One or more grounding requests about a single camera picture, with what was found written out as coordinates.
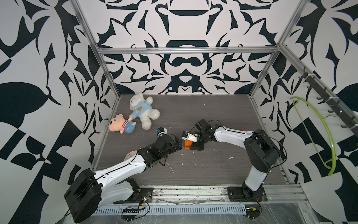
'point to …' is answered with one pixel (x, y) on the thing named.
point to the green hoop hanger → (334, 160)
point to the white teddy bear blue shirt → (142, 108)
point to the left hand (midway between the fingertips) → (177, 140)
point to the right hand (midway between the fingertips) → (191, 141)
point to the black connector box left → (129, 214)
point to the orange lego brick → (188, 143)
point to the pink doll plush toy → (118, 123)
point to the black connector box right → (252, 213)
